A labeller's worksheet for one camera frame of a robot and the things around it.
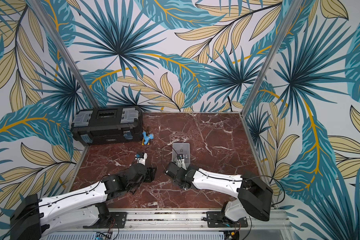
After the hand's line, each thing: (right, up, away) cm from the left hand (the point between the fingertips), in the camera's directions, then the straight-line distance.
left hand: (152, 171), depth 80 cm
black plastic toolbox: (-28, +25, +9) cm, 39 cm away
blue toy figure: (-8, +16, +21) cm, 28 cm away
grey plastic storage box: (+16, +10, +18) cm, 26 cm away
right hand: (+13, -3, +3) cm, 14 cm away
